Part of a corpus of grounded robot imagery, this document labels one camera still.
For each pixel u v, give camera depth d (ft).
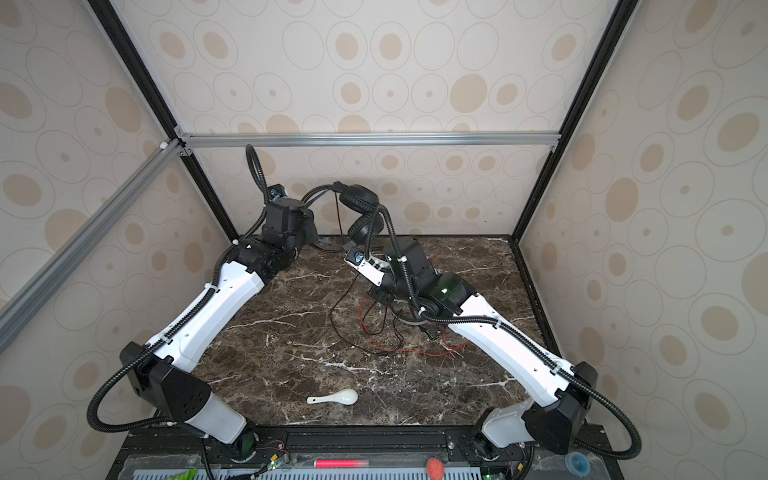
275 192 2.05
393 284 2.05
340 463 2.34
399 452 2.39
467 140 5.96
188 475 2.26
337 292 3.40
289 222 1.85
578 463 2.34
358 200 2.34
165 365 1.35
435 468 2.23
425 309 1.55
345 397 2.65
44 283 1.80
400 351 2.94
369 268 1.88
